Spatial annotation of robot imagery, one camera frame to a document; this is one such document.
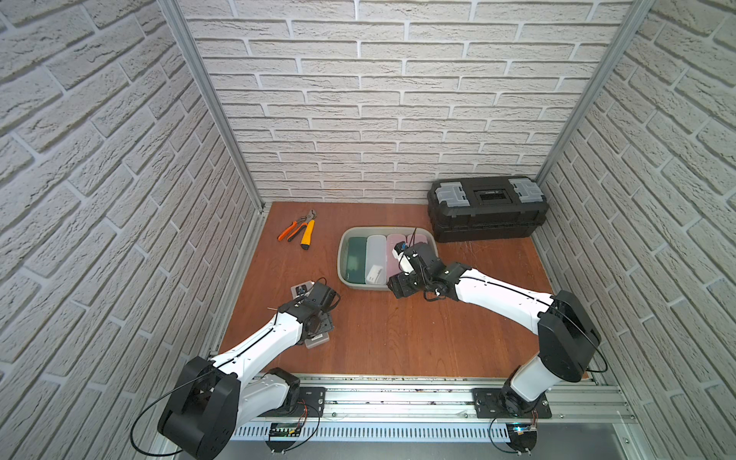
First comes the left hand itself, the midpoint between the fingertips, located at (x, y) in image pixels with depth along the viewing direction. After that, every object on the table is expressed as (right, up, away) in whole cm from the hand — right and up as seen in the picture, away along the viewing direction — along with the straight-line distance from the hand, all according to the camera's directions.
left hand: (321, 319), depth 86 cm
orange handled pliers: (-14, +31, +27) cm, 43 cm away
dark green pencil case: (+10, +17, +14) cm, 24 cm away
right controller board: (+54, -25, -16) cm, 62 cm away
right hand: (+25, +12, 0) cm, 28 cm away
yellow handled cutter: (-10, +25, +22) cm, 35 cm away
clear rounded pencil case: (+25, +19, -12) cm, 33 cm away
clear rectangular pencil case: (0, -5, -5) cm, 7 cm away
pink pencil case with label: (+33, +25, +18) cm, 45 cm away
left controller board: (-8, -25, -14) cm, 29 cm away
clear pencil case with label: (+17, +17, +13) cm, 28 cm away
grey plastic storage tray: (+12, +28, +18) cm, 35 cm away
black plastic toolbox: (+56, +35, +12) cm, 67 cm away
